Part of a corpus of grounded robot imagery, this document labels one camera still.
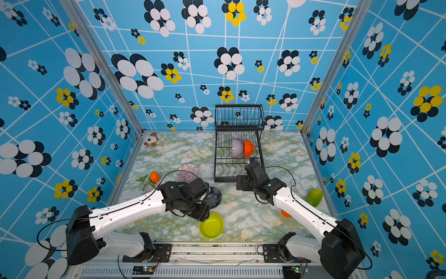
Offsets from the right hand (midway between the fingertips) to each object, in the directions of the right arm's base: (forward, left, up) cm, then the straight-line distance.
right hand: (247, 179), depth 83 cm
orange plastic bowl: (+22, -2, -3) cm, 22 cm away
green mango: (-5, -33, -8) cm, 35 cm away
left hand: (-16, +18, -1) cm, 24 cm away
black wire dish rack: (+50, +4, -6) cm, 50 cm away
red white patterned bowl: (+10, +33, -10) cm, 36 cm away
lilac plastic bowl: (+22, +4, -2) cm, 22 cm away
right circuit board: (-35, -17, -14) cm, 41 cm away
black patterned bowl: (-5, +17, -12) cm, 21 cm away
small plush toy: (+33, +60, -7) cm, 69 cm away
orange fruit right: (-13, -18, -11) cm, 25 cm away
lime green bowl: (-19, +17, -10) cm, 27 cm away
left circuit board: (-36, +42, -12) cm, 56 cm away
